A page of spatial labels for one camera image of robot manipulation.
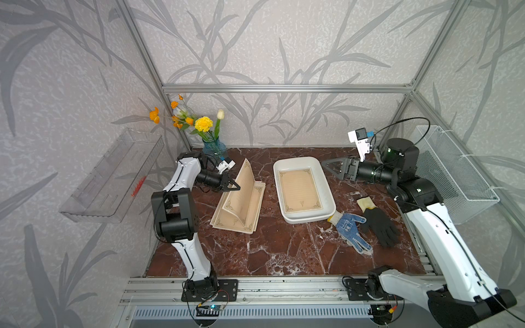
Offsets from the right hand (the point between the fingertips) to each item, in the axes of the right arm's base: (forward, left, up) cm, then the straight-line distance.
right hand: (325, 162), depth 61 cm
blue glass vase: (+35, +47, -27) cm, 65 cm away
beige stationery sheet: (+2, +31, -28) cm, 42 cm away
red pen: (-2, +60, -8) cm, 60 cm away
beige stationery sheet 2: (0, +40, -39) cm, 56 cm away
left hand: (+7, +32, -24) cm, 40 cm away
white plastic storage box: (+11, -9, -37) cm, 40 cm away
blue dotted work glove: (-3, -16, -41) cm, 44 cm away
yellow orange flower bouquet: (+43, +61, -13) cm, 76 cm away
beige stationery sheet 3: (+19, +3, -45) cm, 49 cm away
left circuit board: (-33, +40, -42) cm, 67 cm away
